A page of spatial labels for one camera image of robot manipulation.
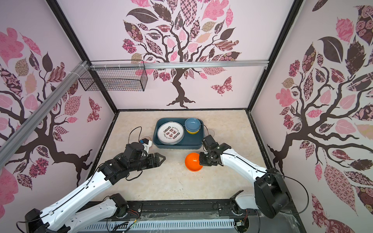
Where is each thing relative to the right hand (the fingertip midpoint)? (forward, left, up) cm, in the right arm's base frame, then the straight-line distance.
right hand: (201, 160), depth 84 cm
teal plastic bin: (+16, +7, -5) cm, 18 cm away
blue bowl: (+28, +4, -1) cm, 28 cm away
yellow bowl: (+22, +4, -3) cm, 23 cm away
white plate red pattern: (+24, +21, -5) cm, 32 cm away
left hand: (-5, +22, +9) cm, 24 cm away
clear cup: (+27, -10, -9) cm, 31 cm away
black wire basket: (+49, +46, +27) cm, 73 cm away
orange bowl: (-1, +5, +1) cm, 6 cm away
